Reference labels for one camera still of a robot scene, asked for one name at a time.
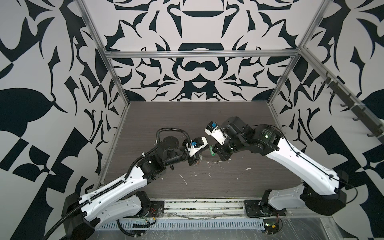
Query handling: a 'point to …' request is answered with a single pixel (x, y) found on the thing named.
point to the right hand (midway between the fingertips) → (213, 149)
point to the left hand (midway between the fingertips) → (207, 141)
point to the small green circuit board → (271, 226)
